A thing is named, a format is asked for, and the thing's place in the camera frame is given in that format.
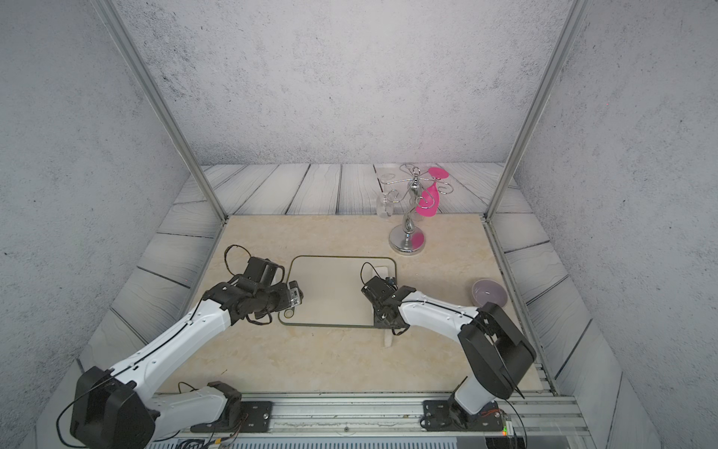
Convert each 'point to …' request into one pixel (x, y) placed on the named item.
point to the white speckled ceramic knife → (388, 333)
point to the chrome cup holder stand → (409, 238)
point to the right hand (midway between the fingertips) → (387, 319)
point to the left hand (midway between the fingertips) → (296, 299)
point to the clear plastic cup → (384, 209)
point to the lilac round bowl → (489, 290)
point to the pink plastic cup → (427, 202)
